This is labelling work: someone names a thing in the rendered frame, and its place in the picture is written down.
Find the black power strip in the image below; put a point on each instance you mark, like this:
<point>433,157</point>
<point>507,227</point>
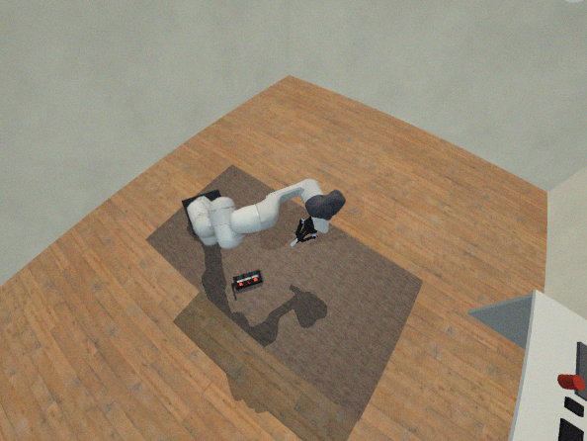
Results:
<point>246,280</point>

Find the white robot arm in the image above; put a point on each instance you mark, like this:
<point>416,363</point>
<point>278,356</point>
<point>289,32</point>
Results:
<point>228,224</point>

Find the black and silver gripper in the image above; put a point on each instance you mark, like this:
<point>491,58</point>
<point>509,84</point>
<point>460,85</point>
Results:
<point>308,228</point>

